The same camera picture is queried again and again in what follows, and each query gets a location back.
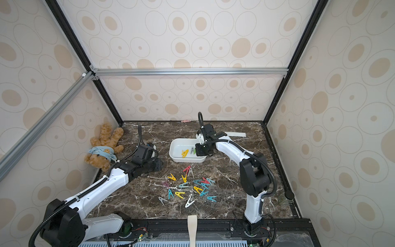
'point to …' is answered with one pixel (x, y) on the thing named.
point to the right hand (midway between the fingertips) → (202, 151)
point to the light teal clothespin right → (210, 181)
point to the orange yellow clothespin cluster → (197, 189)
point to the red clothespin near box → (187, 169)
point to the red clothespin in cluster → (205, 181)
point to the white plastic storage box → (183, 150)
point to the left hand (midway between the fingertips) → (165, 162)
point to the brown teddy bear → (103, 150)
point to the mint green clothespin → (184, 185)
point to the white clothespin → (190, 201)
